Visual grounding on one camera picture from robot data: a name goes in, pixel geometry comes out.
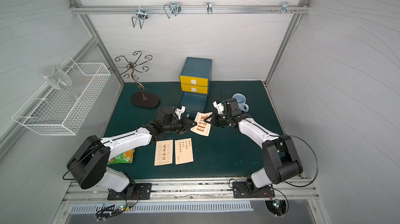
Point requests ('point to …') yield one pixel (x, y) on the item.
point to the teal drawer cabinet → (196, 75)
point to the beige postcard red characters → (202, 126)
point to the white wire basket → (66, 111)
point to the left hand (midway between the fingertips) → (198, 124)
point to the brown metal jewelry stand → (143, 99)
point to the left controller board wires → (110, 210)
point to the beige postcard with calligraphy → (163, 152)
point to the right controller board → (276, 207)
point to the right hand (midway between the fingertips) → (204, 120)
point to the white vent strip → (92, 208)
